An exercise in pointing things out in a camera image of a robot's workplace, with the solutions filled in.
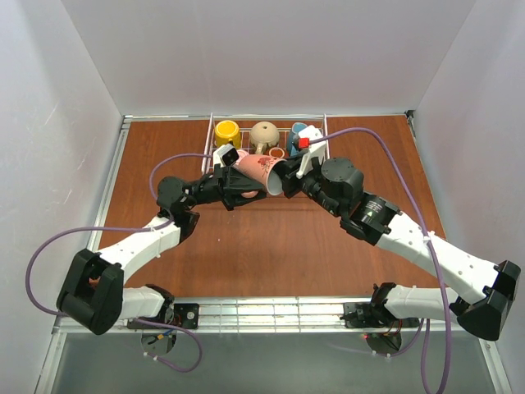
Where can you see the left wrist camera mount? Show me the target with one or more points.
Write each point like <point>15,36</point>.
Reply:
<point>225,155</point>

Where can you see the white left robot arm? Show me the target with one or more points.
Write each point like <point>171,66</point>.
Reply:
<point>94,292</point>

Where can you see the black mug orange handle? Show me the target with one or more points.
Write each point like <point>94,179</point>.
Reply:
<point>276,152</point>

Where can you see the aluminium left frame rail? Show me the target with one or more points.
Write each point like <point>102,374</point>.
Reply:
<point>99,226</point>

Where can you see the pale pink tall mug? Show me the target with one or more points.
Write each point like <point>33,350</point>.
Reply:
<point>242,154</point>

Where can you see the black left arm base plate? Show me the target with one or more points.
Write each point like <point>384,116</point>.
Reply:
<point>183,315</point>

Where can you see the grey mug blue handle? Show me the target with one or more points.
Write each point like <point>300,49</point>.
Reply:
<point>293,135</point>

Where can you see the white wire dish rack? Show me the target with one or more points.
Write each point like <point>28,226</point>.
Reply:
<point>284,123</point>

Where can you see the white mug pink handle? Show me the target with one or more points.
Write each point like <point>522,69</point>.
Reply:
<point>261,168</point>

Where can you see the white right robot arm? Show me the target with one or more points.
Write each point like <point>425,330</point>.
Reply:
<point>478,294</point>

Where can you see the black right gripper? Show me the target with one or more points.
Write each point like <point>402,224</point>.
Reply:
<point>296,180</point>

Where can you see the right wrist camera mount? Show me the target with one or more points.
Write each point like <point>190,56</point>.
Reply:
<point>311,146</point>

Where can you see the beige round ceramic mug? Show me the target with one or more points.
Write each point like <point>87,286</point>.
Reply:
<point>263,135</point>

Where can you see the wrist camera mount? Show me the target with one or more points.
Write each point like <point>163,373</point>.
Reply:
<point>311,146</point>
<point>225,155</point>

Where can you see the yellow cup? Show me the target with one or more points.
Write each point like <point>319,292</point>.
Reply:
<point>228,132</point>

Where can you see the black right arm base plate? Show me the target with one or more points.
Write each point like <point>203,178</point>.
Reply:
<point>367,315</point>

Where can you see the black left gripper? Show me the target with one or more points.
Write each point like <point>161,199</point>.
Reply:
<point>224,185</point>

